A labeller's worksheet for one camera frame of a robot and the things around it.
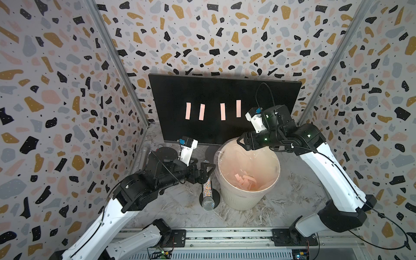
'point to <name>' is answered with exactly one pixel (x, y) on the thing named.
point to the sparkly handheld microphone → (208, 202)
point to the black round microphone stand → (216, 197)
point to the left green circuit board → (164, 255)
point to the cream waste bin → (238, 199)
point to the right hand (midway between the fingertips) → (242, 140)
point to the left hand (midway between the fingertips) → (208, 163)
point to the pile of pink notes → (246, 180)
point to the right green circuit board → (299, 254)
